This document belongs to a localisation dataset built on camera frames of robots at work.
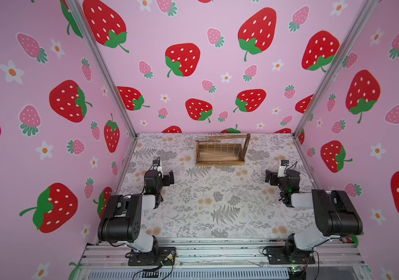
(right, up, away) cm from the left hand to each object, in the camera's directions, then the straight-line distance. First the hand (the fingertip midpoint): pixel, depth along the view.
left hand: (164, 171), depth 95 cm
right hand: (+65, 0, 0) cm, 65 cm away
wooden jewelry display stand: (+34, +11, +17) cm, 40 cm away
